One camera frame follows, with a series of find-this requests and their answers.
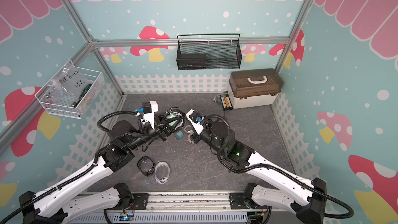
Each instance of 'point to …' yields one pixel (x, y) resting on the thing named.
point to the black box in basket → (192, 61)
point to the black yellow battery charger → (226, 102)
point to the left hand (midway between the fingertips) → (181, 119)
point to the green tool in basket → (83, 93)
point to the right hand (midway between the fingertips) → (188, 117)
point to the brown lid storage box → (251, 87)
